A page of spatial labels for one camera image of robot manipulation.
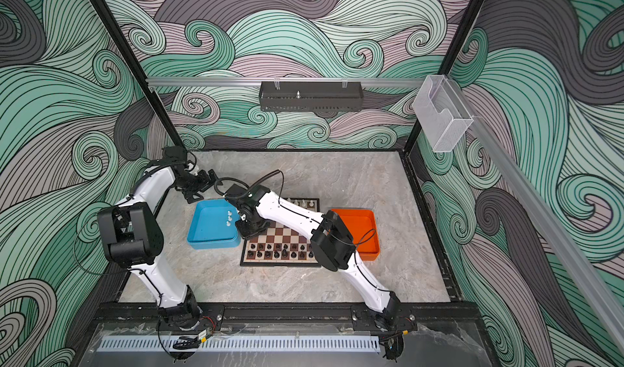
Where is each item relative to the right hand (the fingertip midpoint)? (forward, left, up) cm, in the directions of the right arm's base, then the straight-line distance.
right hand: (249, 236), depth 83 cm
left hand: (+18, +16, +5) cm, 25 cm away
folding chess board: (-1, -10, -5) cm, 12 cm away
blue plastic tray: (+8, +18, -8) cm, 21 cm away
